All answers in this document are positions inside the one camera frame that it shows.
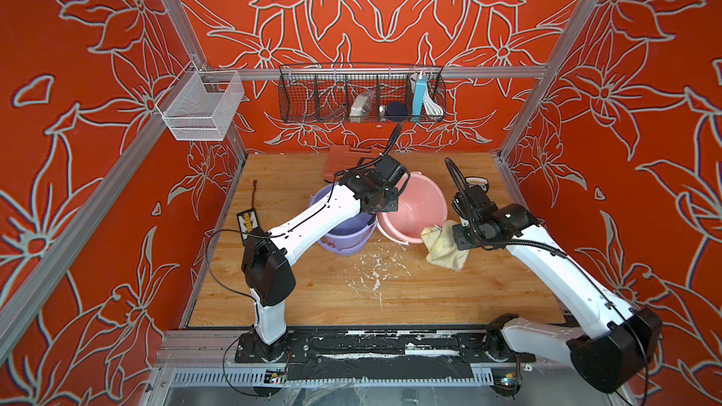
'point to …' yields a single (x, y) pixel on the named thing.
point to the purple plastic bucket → (349, 237)
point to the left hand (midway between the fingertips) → (390, 199)
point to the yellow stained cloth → (441, 247)
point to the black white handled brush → (477, 180)
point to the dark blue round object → (397, 111)
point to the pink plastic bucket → (421, 205)
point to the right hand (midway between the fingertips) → (458, 235)
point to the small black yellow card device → (247, 222)
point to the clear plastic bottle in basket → (361, 106)
